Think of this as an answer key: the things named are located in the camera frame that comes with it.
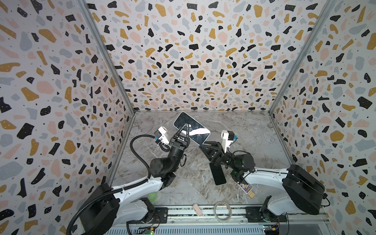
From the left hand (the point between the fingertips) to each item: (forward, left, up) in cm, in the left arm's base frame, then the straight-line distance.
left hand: (189, 127), depth 57 cm
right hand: (-5, -5, -7) cm, 10 cm away
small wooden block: (-14, -33, -42) cm, 55 cm away
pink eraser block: (-21, -3, -41) cm, 46 cm away
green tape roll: (-14, +21, -43) cm, 50 cm away
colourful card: (-11, -31, -41) cm, 53 cm away
